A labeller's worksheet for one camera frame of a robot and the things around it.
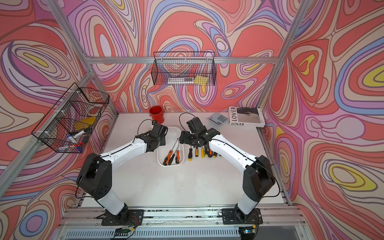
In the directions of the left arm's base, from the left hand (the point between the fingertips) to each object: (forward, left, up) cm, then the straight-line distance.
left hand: (161, 138), depth 92 cm
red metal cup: (+23, +7, -1) cm, 24 cm away
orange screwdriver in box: (-12, -4, -6) cm, 14 cm away
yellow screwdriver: (-5, -26, -9) cm, 28 cm away
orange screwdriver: (-7, -10, -8) cm, 15 cm away
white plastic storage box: (-7, -7, -7) cm, 12 cm away
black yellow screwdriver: (-4, -29, -9) cm, 30 cm away
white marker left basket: (-11, +40, +16) cm, 44 cm away
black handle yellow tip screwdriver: (-7, -18, -9) cm, 21 cm away
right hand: (-7, -16, +5) cm, 18 cm away
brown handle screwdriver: (-4, -22, -9) cm, 25 cm away
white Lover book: (+25, -60, -6) cm, 66 cm away
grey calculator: (+25, -40, -8) cm, 47 cm away
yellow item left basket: (-8, +32, +22) cm, 40 cm away
